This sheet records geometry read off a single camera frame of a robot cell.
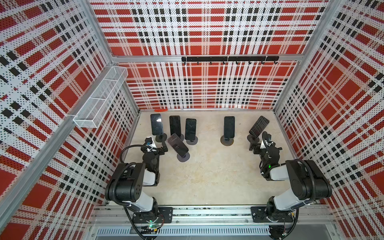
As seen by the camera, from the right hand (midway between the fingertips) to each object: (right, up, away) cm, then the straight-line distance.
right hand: (259, 139), depth 91 cm
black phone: (-53, +9, +5) cm, 54 cm away
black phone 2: (-43, +5, +4) cm, 43 cm away
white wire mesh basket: (-104, +16, 0) cm, 105 cm away
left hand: (-64, -1, -3) cm, 64 cm away
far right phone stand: (-2, -1, +5) cm, 5 cm away
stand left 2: (-42, -3, +10) cm, 44 cm away
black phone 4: (-18, +7, +4) cm, 20 cm away
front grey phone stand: (-47, -13, +2) cm, 48 cm away
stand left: (-49, +1, +7) cm, 50 cm away
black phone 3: (-51, -4, -2) cm, 51 cm away
